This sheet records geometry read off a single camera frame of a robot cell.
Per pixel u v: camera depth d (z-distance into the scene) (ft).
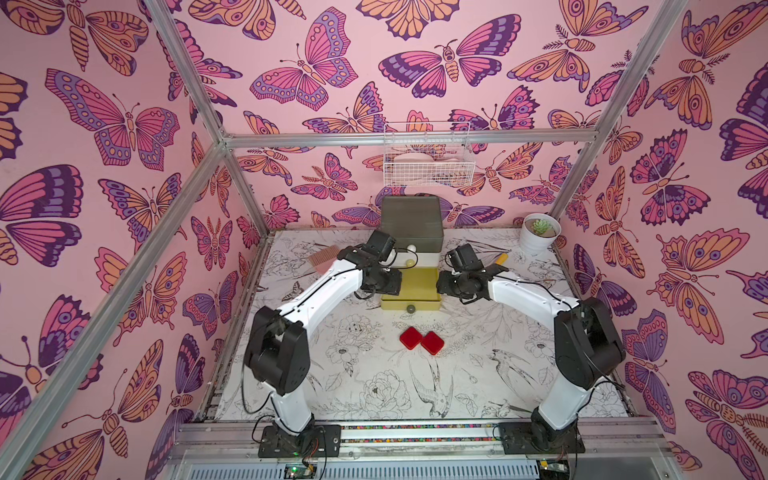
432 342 2.96
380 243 2.25
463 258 2.39
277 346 1.53
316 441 2.39
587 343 1.55
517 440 2.39
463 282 2.30
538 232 3.48
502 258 3.59
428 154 3.10
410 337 2.98
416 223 3.72
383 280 2.43
